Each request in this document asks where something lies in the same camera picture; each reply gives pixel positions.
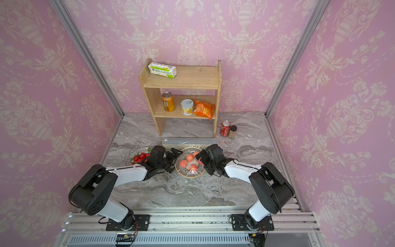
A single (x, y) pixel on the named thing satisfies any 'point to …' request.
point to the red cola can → (225, 129)
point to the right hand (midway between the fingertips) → (198, 160)
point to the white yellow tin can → (187, 106)
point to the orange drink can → (168, 101)
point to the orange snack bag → (203, 109)
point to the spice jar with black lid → (232, 134)
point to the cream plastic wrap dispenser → (180, 143)
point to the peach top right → (195, 153)
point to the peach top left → (189, 157)
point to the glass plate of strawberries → (139, 155)
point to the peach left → (183, 163)
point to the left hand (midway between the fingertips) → (182, 158)
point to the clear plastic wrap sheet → (186, 164)
